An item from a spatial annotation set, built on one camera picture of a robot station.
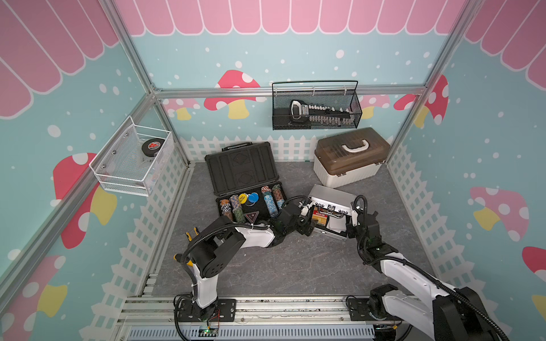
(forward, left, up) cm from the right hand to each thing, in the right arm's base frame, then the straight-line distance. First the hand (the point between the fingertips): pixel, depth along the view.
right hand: (355, 215), depth 88 cm
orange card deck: (+3, +14, -5) cm, 15 cm away
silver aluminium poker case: (0, +11, +6) cm, 13 cm away
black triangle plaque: (+3, +44, -5) cm, 44 cm away
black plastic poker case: (+24, +49, -3) cm, 54 cm away
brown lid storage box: (+23, +3, +11) cm, 25 cm away
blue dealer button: (+14, +44, -6) cm, 47 cm away
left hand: (+1, +19, -3) cm, 20 cm away
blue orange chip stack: (+5, +50, -4) cm, 51 cm away
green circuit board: (-39, +56, -10) cm, 69 cm away
